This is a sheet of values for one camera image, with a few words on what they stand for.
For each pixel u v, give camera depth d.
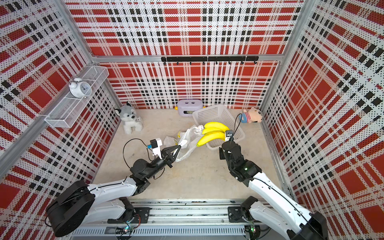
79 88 0.70
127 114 0.95
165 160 0.64
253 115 1.09
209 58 0.88
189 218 0.73
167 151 0.68
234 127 0.65
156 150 0.65
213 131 0.74
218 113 1.15
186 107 1.11
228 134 0.65
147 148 0.64
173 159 0.69
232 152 0.55
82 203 0.42
